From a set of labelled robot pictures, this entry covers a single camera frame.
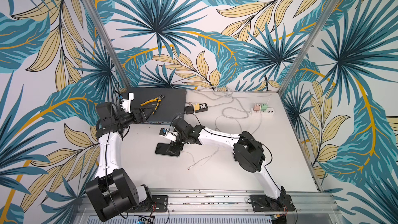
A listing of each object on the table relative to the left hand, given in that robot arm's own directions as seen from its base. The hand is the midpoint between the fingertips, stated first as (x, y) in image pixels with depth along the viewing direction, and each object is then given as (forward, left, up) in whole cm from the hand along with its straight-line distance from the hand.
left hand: (149, 110), depth 75 cm
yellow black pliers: (+25, +4, -20) cm, 33 cm away
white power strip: (+18, -68, -25) cm, 75 cm away
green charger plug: (+20, -67, -20) cm, 73 cm away
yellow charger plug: (+19, -23, -20) cm, 36 cm away
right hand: (-14, -4, -21) cm, 26 cm away
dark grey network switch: (+22, -3, -23) cm, 32 cm away
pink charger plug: (+19, -63, -20) cm, 68 cm away
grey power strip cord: (+27, -41, -27) cm, 56 cm away
